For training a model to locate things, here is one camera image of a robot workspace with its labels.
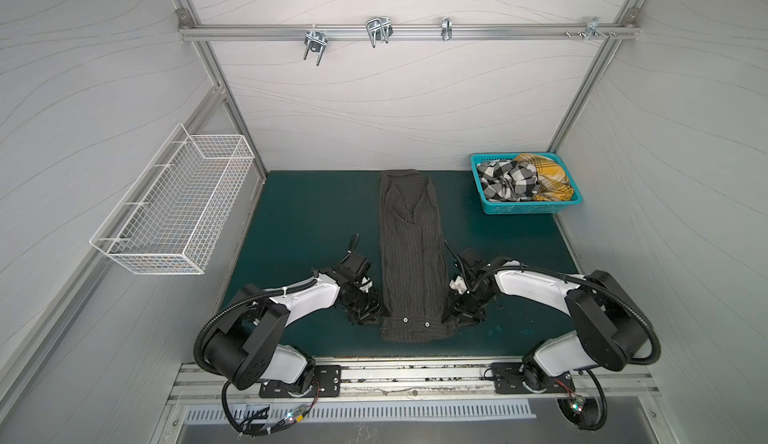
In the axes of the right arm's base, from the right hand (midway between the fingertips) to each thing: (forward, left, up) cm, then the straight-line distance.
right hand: (451, 315), depth 83 cm
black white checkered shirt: (+48, -23, +7) cm, 53 cm away
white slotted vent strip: (-25, +44, -1) cm, 50 cm away
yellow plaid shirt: (+46, -38, +9) cm, 61 cm away
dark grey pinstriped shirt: (+13, +11, 0) cm, 17 cm away
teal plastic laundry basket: (+38, -21, +3) cm, 43 cm away
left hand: (-1, +17, +1) cm, 17 cm away
